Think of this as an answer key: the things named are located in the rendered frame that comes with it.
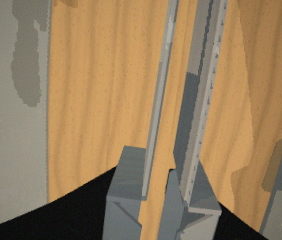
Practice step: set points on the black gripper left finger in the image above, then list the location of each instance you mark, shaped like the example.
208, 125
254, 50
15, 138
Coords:
78, 215

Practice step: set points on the light brown wooden board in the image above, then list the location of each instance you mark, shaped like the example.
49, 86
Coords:
103, 67

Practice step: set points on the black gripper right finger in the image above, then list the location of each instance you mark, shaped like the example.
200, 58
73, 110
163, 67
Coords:
230, 227

